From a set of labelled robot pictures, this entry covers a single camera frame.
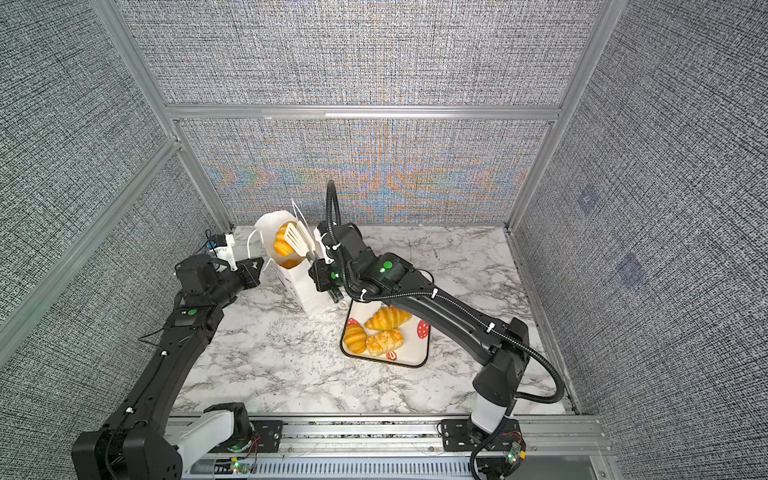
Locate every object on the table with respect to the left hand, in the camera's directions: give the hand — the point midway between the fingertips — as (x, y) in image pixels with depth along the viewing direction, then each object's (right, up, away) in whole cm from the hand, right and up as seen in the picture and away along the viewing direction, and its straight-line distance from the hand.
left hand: (264, 259), depth 79 cm
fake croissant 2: (+33, -18, +11) cm, 39 cm away
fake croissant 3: (+24, -23, +7) cm, 34 cm away
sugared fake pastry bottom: (+32, -24, +6) cm, 40 cm away
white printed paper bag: (+9, -6, +1) cm, 11 cm away
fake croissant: (+6, +3, -6) cm, 9 cm away
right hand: (+15, -2, -8) cm, 17 cm away
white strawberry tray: (+41, -28, +9) cm, 50 cm away
